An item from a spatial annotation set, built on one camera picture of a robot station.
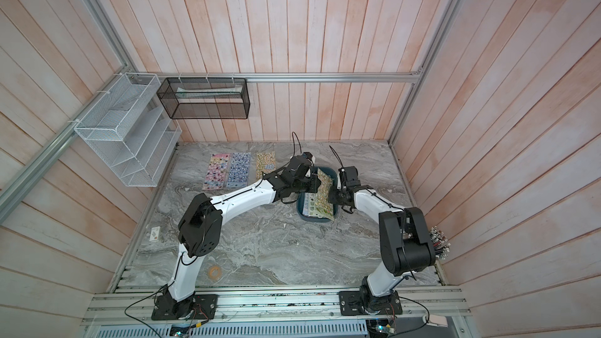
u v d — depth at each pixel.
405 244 0.46
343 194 0.71
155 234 0.88
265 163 1.13
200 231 0.51
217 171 1.09
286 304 0.76
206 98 1.04
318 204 0.84
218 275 0.80
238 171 1.09
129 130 0.72
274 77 0.96
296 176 0.70
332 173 0.97
